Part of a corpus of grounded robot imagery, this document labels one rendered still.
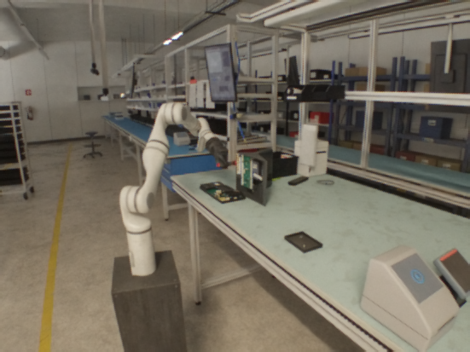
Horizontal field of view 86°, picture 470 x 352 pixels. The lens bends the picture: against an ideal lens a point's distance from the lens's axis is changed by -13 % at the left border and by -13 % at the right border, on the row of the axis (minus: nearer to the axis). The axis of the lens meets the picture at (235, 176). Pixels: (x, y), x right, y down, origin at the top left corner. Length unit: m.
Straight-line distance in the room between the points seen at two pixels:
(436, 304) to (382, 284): 0.11
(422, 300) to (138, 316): 0.89
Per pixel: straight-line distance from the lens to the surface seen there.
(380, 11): 1.70
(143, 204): 0.98
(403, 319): 0.69
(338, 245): 1.02
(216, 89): 2.69
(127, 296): 1.08
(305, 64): 1.99
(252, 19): 1.75
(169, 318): 1.16
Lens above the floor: 1.47
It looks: 15 degrees down
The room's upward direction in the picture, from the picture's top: straight up
